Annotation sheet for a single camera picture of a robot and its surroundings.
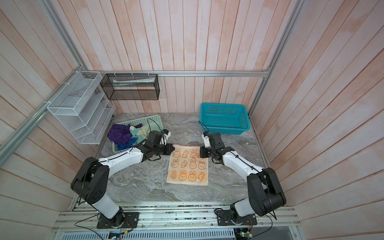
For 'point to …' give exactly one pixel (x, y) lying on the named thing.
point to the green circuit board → (243, 234)
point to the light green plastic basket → (154, 122)
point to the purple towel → (119, 133)
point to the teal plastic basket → (224, 118)
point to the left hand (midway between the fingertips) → (174, 150)
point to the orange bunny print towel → (186, 165)
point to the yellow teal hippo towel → (141, 133)
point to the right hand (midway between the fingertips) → (201, 149)
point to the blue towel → (127, 144)
